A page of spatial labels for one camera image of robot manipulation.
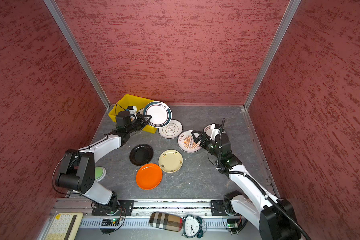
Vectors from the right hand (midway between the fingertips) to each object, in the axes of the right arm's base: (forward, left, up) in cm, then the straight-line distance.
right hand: (193, 138), depth 79 cm
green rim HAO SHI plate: (+18, -12, -19) cm, 29 cm away
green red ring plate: (+21, +19, -1) cm, 28 cm away
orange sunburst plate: (+9, +3, -20) cm, 22 cm away
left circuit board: (-35, +43, -20) cm, 59 cm away
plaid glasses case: (-36, +15, -16) cm, 42 cm away
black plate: (0, +33, -18) cm, 37 cm away
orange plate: (-14, +26, -18) cm, 34 cm away
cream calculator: (-36, +62, -16) cm, 73 cm away
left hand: (+15, +24, -1) cm, 29 cm away
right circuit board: (-37, -18, -20) cm, 45 cm away
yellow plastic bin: (+44, +47, -12) cm, 66 cm away
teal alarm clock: (-38, +2, -15) cm, 41 cm away
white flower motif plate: (+18, +13, -18) cm, 28 cm away
